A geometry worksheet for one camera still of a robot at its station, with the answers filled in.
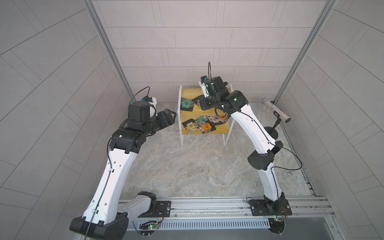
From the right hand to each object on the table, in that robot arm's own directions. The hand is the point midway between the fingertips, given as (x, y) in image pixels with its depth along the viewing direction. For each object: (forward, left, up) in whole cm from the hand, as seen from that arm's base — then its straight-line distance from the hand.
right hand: (201, 99), depth 76 cm
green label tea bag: (-3, +8, 0) cm, 8 cm away
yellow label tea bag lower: (-4, +7, -16) cm, 18 cm away
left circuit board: (-50, +28, -30) cm, 65 cm away
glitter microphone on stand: (-3, -46, -30) cm, 55 cm away
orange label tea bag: (-7, -2, -16) cm, 18 cm away
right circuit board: (-51, -31, -34) cm, 69 cm away
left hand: (-11, +13, +2) cm, 17 cm away
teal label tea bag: (0, 0, -16) cm, 16 cm away
